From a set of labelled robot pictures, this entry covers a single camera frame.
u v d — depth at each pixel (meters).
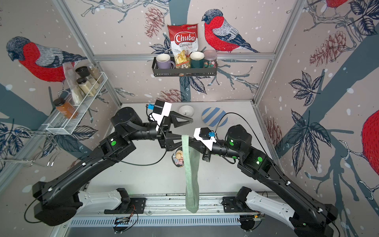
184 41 0.79
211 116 1.11
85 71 0.78
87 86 0.77
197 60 0.80
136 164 0.39
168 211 0.73
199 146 0.49
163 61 0.81
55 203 0.38
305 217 0.39
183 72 0.87
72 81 0.74
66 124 0.80
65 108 0.66
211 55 0.84
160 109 0.39
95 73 0.85
